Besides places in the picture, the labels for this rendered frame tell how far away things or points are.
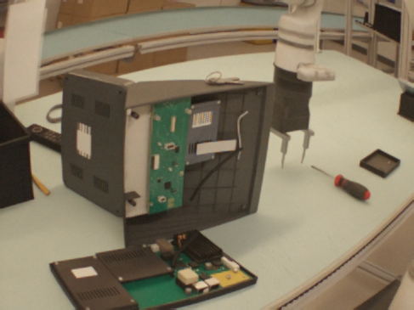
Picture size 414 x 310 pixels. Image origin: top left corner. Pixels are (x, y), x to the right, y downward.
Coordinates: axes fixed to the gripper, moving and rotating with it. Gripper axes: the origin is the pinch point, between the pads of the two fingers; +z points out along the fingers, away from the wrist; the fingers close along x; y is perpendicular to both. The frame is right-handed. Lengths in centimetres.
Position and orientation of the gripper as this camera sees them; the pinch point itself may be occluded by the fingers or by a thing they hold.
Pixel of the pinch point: (292, 165)
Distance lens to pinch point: 101.1
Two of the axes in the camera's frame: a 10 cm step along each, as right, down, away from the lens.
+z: -1.0, 9.1, 4.0
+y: -5.6, -3.9, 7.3
